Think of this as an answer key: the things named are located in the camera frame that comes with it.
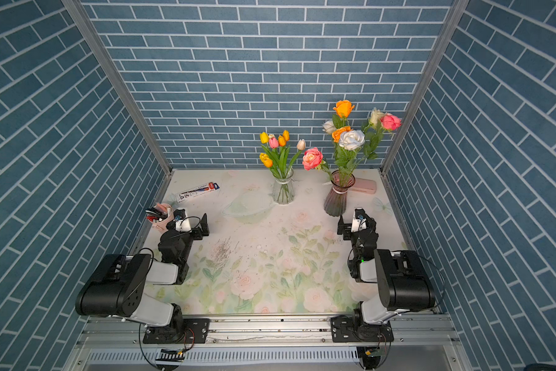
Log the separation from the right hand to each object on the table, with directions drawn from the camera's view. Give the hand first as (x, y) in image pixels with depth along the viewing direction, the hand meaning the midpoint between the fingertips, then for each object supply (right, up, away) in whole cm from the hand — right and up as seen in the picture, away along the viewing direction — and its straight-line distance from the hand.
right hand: (356, 216), depth 91 cm
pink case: (+11, +13, +22) cm, 28 cm away
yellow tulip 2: (-36, +22, -8) cm, 43 cm away
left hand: (-63, +1, -2) cm, 63 cm away
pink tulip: (-33, +29, -2) cm, 44 cm away
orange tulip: (-28, +33, +2) cm, 44 cm away
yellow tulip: (-37, +31, 0) cm, 48 cm away
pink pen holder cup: (-80, 0, +2) cm, 80 cm away
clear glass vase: (-30, +10, +11) cm, 33 cm away
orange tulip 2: (-30, +30, 0) cm, 43 cm away
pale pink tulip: (-22, +29, +2) cm, 36 cm away
